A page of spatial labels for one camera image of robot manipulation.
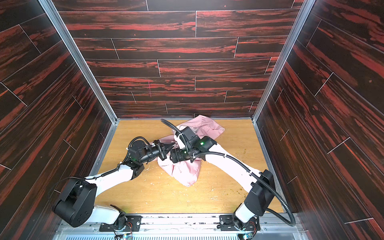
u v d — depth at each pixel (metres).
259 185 0.41
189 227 0.73
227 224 0.73
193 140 0.58
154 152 0.71
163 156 0.73
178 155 0.65
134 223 0.74
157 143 0.72
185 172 0.82
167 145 0.74
